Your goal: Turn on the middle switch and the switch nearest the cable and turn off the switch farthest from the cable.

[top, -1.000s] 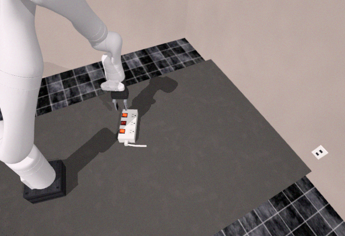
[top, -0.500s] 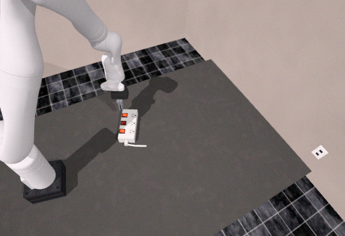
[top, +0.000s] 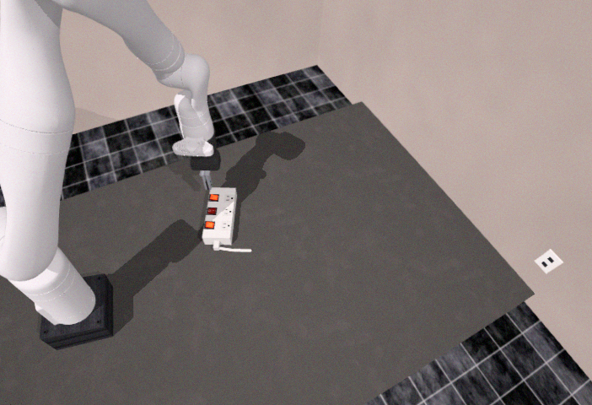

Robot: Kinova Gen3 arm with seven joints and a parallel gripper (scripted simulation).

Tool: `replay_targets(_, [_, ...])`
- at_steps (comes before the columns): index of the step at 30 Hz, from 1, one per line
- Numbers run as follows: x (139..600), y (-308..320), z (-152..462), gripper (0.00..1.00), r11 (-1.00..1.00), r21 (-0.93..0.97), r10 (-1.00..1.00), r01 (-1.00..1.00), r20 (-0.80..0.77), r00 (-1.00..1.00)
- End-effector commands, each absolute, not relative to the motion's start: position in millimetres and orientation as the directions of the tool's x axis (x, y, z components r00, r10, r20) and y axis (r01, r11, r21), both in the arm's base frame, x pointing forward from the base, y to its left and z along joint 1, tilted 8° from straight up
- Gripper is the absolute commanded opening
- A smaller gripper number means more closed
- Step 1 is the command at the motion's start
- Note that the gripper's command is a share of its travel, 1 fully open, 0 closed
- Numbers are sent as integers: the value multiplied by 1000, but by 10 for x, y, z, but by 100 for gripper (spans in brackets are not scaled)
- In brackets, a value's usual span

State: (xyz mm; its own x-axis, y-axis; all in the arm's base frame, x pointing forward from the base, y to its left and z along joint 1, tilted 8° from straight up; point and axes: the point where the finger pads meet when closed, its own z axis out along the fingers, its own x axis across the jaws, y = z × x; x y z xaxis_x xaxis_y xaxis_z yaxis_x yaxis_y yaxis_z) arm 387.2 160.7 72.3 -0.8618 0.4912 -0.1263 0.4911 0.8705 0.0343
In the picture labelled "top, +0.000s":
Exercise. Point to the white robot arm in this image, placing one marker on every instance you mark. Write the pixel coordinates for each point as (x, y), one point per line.
(37, 115)

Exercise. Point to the white power strip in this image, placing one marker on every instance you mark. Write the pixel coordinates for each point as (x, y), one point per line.
(219, 221)

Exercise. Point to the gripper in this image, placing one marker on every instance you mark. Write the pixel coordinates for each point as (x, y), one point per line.
(204, 155)

